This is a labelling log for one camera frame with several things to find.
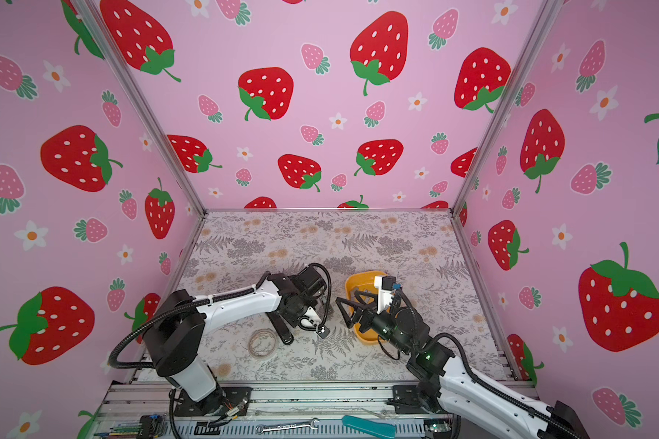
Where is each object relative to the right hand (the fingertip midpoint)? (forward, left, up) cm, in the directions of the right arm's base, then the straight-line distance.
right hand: (344, 297), depth 70 cm
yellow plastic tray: (+19, -5, -23) cm, 30 cm away
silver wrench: (-28, +19, -22) cm, 41 cm away
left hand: (+5, +12, -18) cm, 22 cm away
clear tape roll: (-7, +25, -22) cm, 34 cm away
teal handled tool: (-25, -11, -22) cm, 35 cm away
